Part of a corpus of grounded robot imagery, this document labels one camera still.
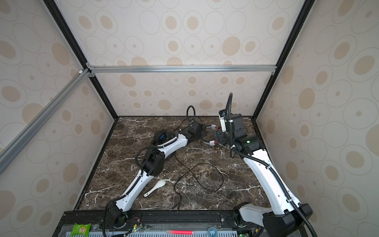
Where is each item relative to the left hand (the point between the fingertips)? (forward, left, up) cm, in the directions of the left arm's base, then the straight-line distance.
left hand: (209, 129), depth 102 cm
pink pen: (-59, +17, -5) cm, 62 cm away
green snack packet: (-59, +65, -4) cm, 88 cm away
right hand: (-18, -5, +23) cm, 29 cm away
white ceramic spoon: (-36, +30, -6) cm, 47 cm away
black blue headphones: (-6, +33, +1) cm, 34 cm away
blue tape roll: (-59, +2, -5) cm, 59 cm away
